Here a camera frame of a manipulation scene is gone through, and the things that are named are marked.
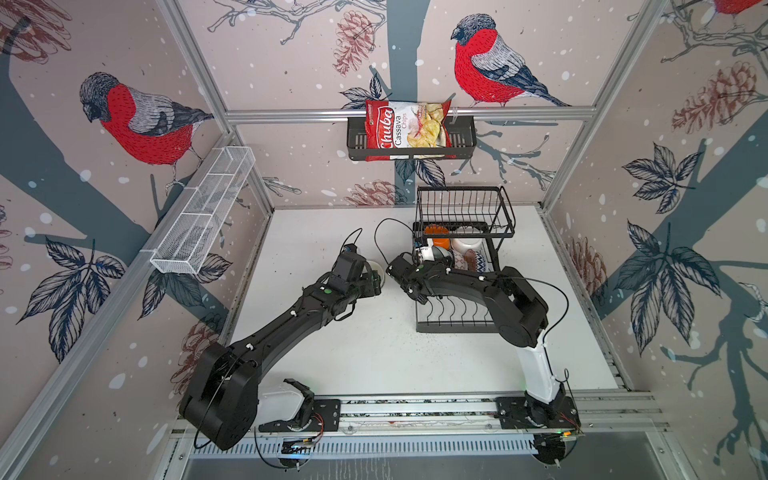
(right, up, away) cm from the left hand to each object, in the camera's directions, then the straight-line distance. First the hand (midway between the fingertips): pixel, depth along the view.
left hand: (371, 279), depth 84 cm
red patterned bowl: (+31, +5, +10) cm, 34 cm away
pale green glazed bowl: (+22, +6, +6) cm, 24 cm away
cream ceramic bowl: (+2, +4, -4) cm, 6 cm away
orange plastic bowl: (+23, +15, +26) cm, 38 cm away
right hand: (+22, +3, +8) cm, 24 cm away
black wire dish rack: (+36, +22, +8) cm, 43 cm away
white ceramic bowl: (+30, +9, +16) cm, 35 cm away
